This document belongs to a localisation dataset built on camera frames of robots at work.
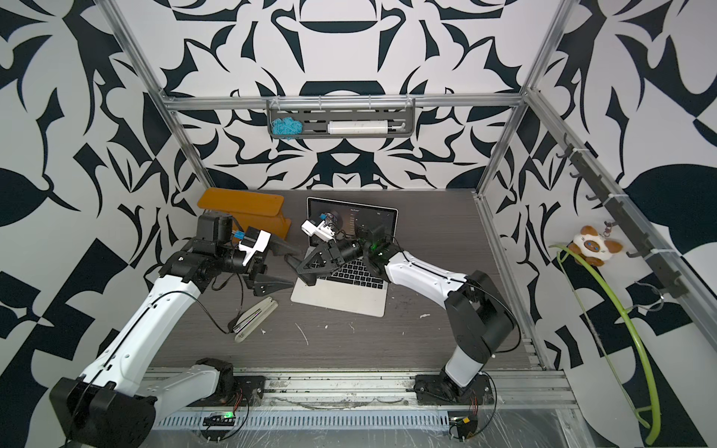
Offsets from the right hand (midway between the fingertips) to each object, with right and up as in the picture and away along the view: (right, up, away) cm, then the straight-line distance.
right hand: (297, 278), depth 63 cm
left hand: (-1, +3, +2) cm, 4 cm away
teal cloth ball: (-10, +43, +28) cm, 52 cm away
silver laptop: (+12, -9, +30) cm, 34 cm away
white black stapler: (-18, -16, +20) cm, 31 cm away
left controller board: (-22, -39, +10) cm, 46 cm away
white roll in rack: (+14, +42, +26) cm, 52 cm away
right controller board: (+41, -39, +8) cm, 57 cm away
